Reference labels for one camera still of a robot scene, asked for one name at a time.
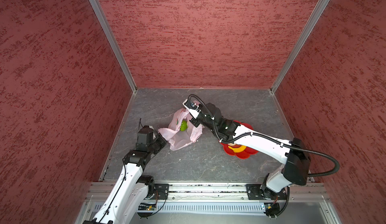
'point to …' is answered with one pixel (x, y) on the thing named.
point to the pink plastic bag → (177, 138)
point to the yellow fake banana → (238, 149)
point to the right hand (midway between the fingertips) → (189, 110)
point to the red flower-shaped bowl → (246, 153)
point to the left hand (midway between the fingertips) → (168, 140)
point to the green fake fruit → (184, 125)
